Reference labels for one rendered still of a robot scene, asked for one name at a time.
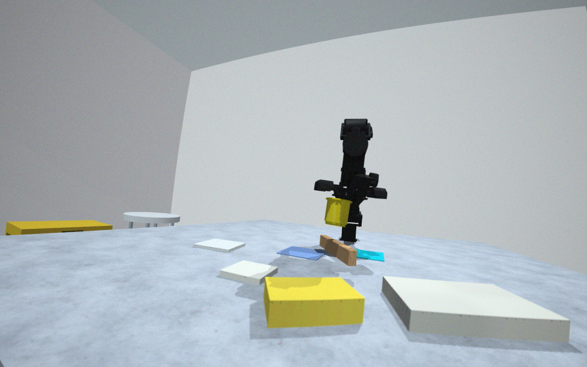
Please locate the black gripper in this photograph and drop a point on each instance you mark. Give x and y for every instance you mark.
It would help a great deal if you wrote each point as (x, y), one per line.
(359, 195)

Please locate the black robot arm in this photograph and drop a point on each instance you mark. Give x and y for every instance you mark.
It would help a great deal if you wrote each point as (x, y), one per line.
(355, 134)

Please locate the tan wooden bar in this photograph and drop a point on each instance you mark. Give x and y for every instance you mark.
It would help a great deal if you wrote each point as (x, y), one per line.
(340, 250)

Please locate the yellow rectangular block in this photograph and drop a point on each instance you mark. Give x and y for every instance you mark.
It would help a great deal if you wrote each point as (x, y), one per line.
(309, 301)

